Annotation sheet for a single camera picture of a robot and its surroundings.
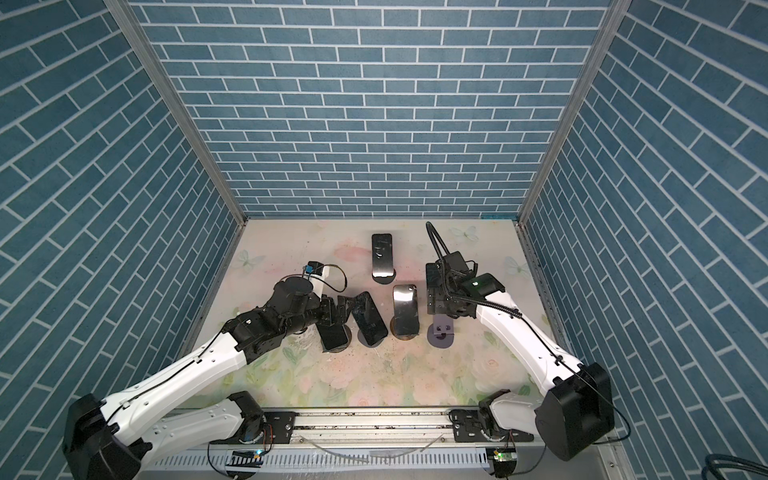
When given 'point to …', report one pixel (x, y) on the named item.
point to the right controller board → (505, 457)
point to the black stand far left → (339, 348)
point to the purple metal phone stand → (440, 334)
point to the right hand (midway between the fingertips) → (440, 300)
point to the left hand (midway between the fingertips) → (344, 300)
